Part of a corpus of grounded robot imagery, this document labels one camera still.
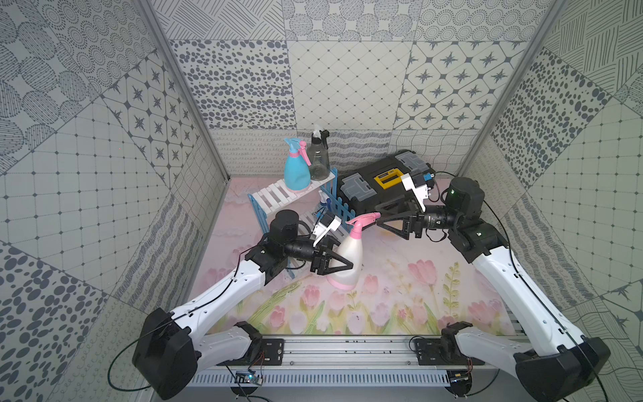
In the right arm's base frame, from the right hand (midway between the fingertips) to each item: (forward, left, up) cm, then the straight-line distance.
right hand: (377, 218), depth 61 cm
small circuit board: (-30, +35, -36) cm, 59 cm away
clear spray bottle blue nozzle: (+20, +14, -17) cm, 30 cm away
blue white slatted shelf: (+14, +29, -9) cm, 34 cm away
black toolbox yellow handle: (+26, +1, -19) cm, 33 cm away
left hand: (-6, +6, -8) cm, 11 cm away
